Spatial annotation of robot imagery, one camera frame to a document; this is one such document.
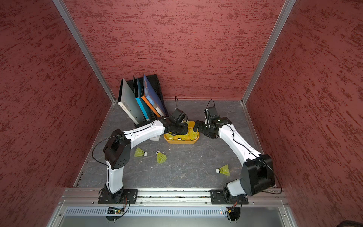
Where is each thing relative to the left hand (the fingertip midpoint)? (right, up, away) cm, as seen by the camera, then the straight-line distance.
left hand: (186, 132), depth 89 cm
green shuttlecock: (-16, -16, -2) cm, 22 cm away
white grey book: (-39, +21, +3) cm, 44 cm away
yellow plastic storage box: (+4, -3, +3) cm, 5 cm away
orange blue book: (-22, +23, -6) cm, 33 cm away
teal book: (-27, +17, -2) cm, 32 cm away
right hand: (+8, 0, -5) cm, 10 cm away
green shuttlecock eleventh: (+22, -21, -9) cm, 32 cm away
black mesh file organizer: (-23, +37, +12) cm, 46 cm away
